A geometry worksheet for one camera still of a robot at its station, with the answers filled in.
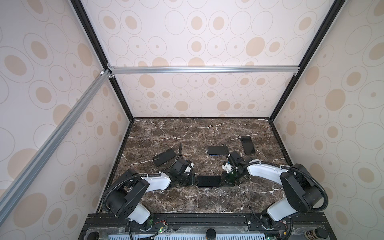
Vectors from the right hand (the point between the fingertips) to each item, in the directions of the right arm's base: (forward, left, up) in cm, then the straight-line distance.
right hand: (220, 185), depth 86 cm
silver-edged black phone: (+27, -23, -1) cm, 35 cm away
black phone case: (+19, +35, 0) cm, 40 cm away
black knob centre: (-24, +8, +10) cm, 27 cm away
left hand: (+1, +11, +2) cm, 11 cm away
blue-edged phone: (+23, 0, +1) cm, 23 cm away
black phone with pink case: (+1, +7, +2) cm, 7 cm away
